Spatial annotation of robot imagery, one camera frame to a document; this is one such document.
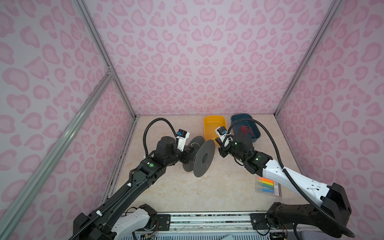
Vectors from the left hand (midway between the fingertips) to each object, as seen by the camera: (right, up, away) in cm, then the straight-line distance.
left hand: (193, 146), depth 73 cm
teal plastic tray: (+42, +12, +40) cm, 59 cm away
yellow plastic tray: (+13, +13, +44) cm, 48 cm away
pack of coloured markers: (+40, -23, +10) cm, 48 cm away
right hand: (+13, +4, +4) cm, 14 cm away
